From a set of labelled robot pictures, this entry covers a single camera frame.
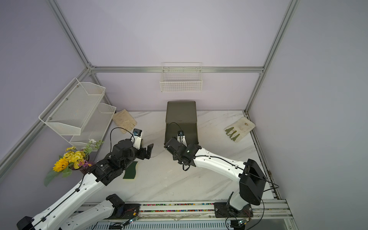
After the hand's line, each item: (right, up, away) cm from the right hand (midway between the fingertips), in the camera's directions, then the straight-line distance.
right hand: (181, 151), depth 82 cm
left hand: (-20, +5, -6) cm, 22 cm away
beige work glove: (-47, +18, +32) cm, 60 cm away
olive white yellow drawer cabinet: (-1, +21, +7) cm, 22 cm away
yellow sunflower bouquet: (-50, 0, -17) cm, 52 cm away
